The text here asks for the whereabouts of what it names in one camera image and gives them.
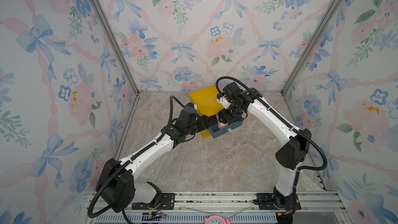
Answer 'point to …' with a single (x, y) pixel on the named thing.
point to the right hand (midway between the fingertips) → (226, 116)
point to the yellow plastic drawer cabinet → (205, 99)
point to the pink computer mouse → (221, 125)
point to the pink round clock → (216, 219)
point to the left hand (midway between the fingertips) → (210, 120)
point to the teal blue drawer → (215, 131)
